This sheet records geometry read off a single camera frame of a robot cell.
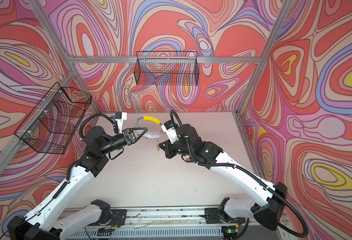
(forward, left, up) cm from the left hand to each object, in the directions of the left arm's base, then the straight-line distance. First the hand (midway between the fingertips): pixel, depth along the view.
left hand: (148, 131), depth 62 cm
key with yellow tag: (-2, -3, -9) cm, 10 cm away
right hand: (-3, -6, -9) cm, 11 cm away
